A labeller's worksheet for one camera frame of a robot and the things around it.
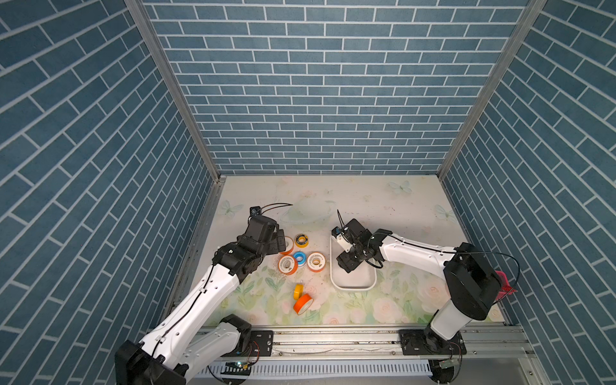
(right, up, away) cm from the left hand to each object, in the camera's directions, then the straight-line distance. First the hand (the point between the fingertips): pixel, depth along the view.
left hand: (275, 237), depth 79 cm
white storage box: (+31, -17, +10) cm, 37 cm away
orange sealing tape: (+3, -6, +15) cm, 16 cm away
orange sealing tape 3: (+13, -11, +11) cm, 20 cm away
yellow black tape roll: (+7, -5, +18) cm, 20 cm away
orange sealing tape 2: (+3, -12, +10) cm, 16 cm away
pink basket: (+76, -15, -1) cm, 77 cm away
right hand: (+25, -10, +10) cm, 29 cm away
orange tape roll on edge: (+10, -21, -3) cm, 23 cm away
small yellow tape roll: (+8, -19, +2) cm, 20 cm away
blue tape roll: (+7, -10, +13) cm, 18 cm away
